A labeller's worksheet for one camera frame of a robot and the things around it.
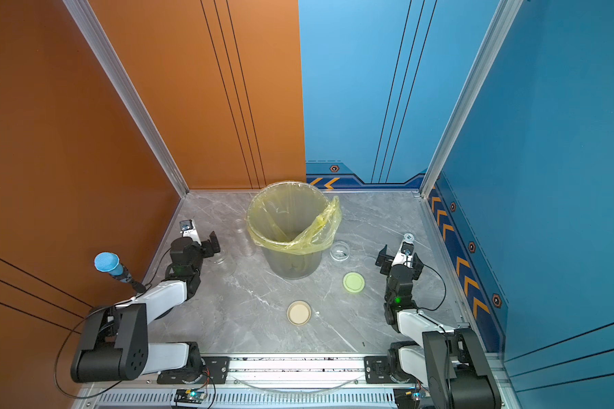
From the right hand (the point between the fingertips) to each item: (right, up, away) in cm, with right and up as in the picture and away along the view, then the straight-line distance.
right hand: (400, 250), depth 86 cm
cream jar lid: (-35, -21, -2) cm, 40 cm away
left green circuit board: (-64, -39, -15) cm, 77 cm away
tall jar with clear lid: (-57, +1, +9) cm, 58 cm away
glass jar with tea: (-60, -3, -1) cm, 60 cm away
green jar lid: (-15, -12, +6) cm, 20 cm away
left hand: (-70, +6, +4) cm, 70 cm away
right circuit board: (0, -38, -17) cm, 41 cm away
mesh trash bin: (-38, -5, +1) cm, 38 cm away
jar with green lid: (-20, -2, +12) cm, 23 cm away
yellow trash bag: (-37, +12, +8) cm, 40 cm away
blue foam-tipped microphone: (-80, +1, -24) cm, 84 cm away
